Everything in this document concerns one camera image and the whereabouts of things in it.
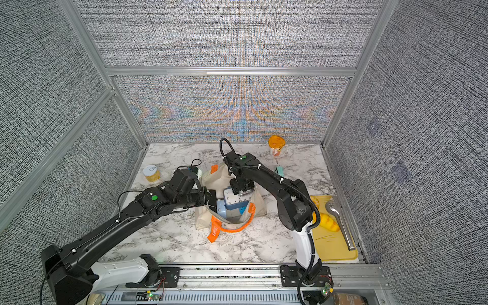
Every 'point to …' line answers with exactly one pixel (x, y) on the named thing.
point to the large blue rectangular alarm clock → (233, 201)
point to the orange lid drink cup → (276, 143)
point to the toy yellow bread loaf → (328, 221)
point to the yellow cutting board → (331, 245)
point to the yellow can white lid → (151, 173)
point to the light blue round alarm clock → (221, 209)
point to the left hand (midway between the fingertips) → (215, 195)
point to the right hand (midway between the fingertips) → (242, 184)
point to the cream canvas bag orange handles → (218, 177)
